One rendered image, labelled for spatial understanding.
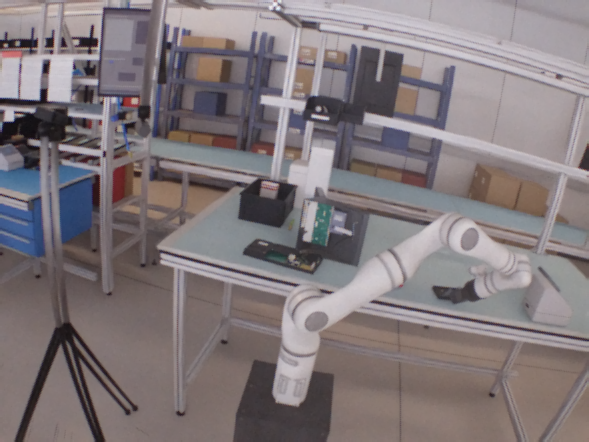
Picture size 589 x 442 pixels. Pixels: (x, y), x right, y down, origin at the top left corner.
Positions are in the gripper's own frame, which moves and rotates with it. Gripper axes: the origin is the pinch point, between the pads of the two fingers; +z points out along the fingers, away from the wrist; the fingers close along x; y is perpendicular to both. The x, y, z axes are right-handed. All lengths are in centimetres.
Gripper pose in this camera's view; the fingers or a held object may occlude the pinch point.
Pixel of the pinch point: (443, 295)
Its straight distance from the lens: 151.8
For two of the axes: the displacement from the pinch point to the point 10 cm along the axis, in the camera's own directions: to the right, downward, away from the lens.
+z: -3.8, 3.9, 8.4
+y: 1.8, 9.2, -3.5
